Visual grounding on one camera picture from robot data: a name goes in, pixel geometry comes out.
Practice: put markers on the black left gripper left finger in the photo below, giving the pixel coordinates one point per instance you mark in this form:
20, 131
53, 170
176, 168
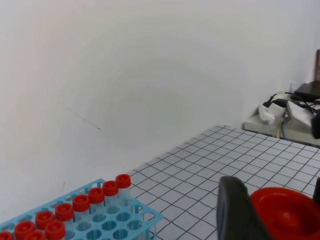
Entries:
236, 217

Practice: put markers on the red-capped tube row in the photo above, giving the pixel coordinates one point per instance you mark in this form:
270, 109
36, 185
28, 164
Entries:
64, 212
35, 235
111, 190
97, 208
81, 208
6, 235
43, 218
22, 229
55, 230
124, 189

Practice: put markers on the red-capped clear tube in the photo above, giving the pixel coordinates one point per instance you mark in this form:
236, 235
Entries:
287, 214

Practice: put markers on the blue tube rack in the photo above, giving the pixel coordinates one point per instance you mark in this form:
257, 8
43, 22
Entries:
134, 222

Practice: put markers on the grey box with cables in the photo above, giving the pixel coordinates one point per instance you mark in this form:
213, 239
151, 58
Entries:
291, 116

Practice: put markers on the white black-grid cloth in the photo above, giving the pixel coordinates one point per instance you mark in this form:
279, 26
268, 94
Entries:
183, 183

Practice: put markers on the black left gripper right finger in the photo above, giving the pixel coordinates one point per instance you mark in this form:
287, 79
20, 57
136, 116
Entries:
316, 193

